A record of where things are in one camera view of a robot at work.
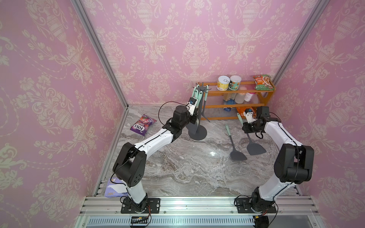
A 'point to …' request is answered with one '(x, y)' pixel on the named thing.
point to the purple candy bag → (141, 126)
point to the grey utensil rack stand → (199, 132)
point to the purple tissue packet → (115, 188)
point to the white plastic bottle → (240, 98)
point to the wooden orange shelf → (229, 99)
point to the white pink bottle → (248, 96)
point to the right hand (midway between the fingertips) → (245, 126)
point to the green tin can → (234, 82)
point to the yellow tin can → (223, 83)
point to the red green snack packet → (263, 82)
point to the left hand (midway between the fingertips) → (196, 108)
